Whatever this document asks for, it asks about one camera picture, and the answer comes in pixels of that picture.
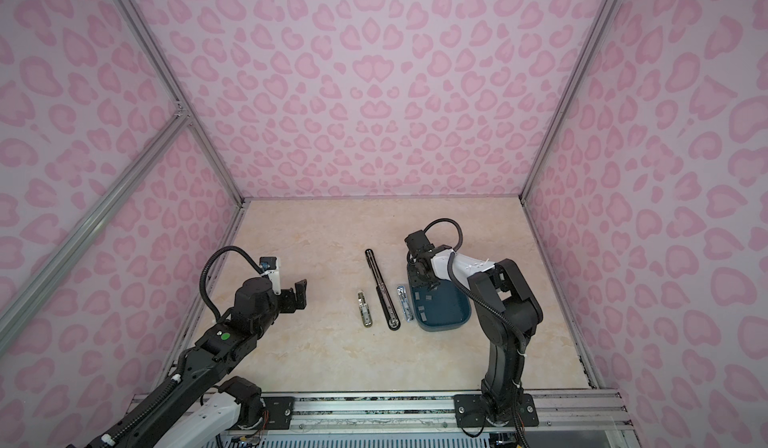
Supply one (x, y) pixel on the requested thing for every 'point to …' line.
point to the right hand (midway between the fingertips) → (423, 274)
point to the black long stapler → (387, 304)
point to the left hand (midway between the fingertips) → (290, 277)
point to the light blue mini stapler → (406, 306)
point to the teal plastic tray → (442, 308)
